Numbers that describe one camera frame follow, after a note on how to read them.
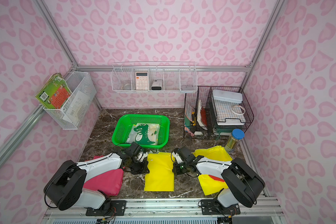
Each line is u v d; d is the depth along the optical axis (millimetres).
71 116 805
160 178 824
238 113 884
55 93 719
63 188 425
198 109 1023
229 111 902
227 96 959
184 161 691
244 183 430
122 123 1034
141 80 929
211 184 804
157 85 906
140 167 752
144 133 960
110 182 794
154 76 985
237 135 793
